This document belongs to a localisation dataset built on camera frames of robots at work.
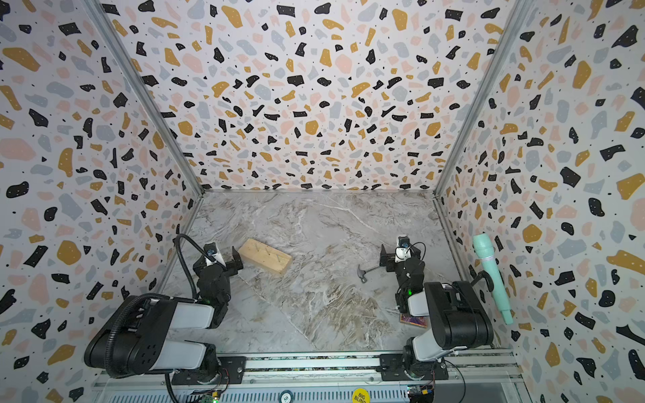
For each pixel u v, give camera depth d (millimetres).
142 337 428
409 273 701
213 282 673
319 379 730
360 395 702
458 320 454
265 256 953
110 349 387
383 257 854
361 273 948
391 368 733
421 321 830
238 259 835
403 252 797
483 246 653
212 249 742
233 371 734
